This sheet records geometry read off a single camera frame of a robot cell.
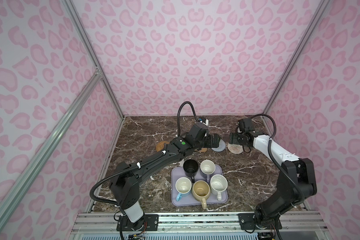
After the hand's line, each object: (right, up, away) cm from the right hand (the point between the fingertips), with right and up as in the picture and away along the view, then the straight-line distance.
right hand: (237, 138), depth 92 cm
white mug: (-13, -25, -8) cm, 29 cm away
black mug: (-29, -17, -5) cm, 34 cm away
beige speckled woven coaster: (+1, -8, +9) cm, 12 cm away
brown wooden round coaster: (-24, -4, -22) cm, 32 cm away
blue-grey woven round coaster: (-8, -6, +9) cm, 13 cm away
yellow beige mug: (-24, -29, -9) cm, 38 cm away
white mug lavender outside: (-19, -17, -2) cm, 26 cm away
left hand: (-16, +2, -15) cm, 22 cm away
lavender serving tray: (-36, -20, -1) cm, 42 cm away
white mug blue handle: (-33, -26, -8) cm, 43 cm away
